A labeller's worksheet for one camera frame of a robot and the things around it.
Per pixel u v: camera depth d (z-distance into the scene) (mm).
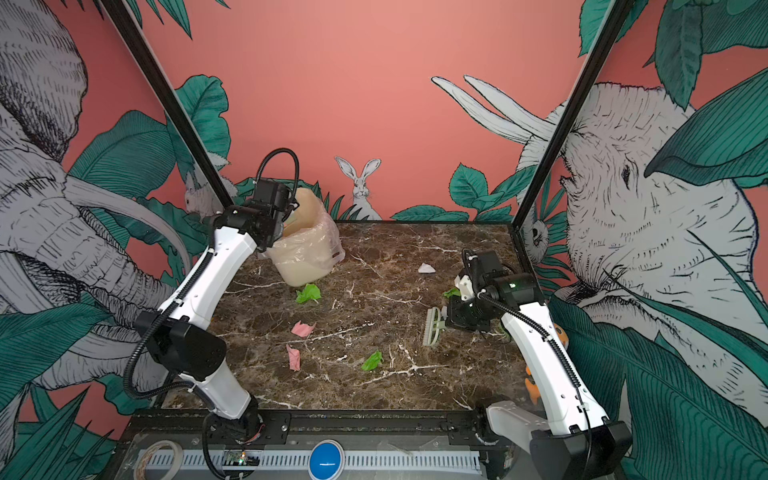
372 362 842
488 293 497
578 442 364
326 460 685
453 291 982
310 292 982
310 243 837
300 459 703
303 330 910
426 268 1071
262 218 561
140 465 675
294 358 858
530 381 814
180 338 433
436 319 807
